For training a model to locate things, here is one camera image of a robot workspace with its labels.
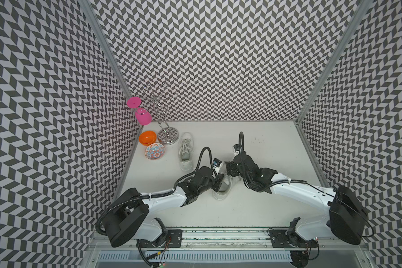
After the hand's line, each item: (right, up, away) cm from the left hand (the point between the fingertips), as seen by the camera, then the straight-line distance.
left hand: (222, 176), depth 83 cm
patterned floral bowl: (-40, +11, +19) cm, 46 cm away
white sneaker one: (-20, +15, +10) cm, 27 cm away
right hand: (+6, +7, 0) cm, 9 cm away
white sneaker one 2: (+2, -3, -2) cm, 4 cm away
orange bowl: (-46, +19, +22) cm, 55 cm away
